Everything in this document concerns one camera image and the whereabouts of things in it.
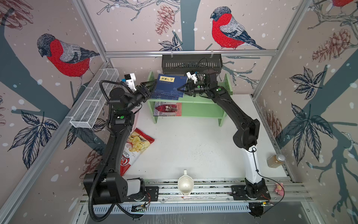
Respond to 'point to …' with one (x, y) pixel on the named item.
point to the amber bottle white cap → (275, 161)
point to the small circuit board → (138, 208)
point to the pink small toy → (279, 189)
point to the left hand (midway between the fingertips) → (159, 81)
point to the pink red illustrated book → (167, 108)
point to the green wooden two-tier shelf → (202, 106)
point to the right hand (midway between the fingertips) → (179, 88)
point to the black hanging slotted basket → (181, 63)
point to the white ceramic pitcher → (185, 184)
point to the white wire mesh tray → (93, 100)
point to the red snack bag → (137, 142)
